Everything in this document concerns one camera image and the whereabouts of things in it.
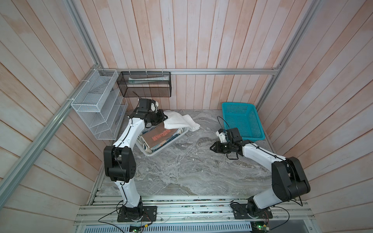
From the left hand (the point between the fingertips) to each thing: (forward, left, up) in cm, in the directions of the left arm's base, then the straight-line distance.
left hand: (168, 119), depth 88 cm
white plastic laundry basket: (-14, +2, -11) cm, 18 cm away
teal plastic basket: (+19, -59, -20) cm, 65 cm away
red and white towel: (-2, +8, -14) cm, 16 cm away
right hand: (-12, -28, -13) cm, 33 cm away
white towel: (+5, -4, -7) cm, 10 cm away
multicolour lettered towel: (+2, -6, -15) cm, 16 cm away
